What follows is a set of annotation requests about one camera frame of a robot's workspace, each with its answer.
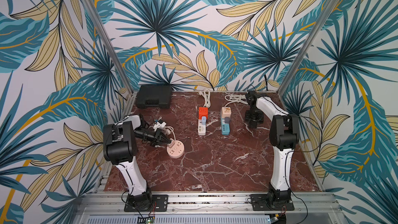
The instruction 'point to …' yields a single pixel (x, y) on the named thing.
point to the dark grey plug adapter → (227, 120)
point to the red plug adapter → (202, 111)
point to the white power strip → (201, 128)
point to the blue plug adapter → (203, 120)
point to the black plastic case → (154, 97)
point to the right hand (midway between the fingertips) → (254, 121)
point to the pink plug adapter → (172, 143)
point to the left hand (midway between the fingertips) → (168, 142)
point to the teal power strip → (225, 127)
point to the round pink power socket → (176, 150)
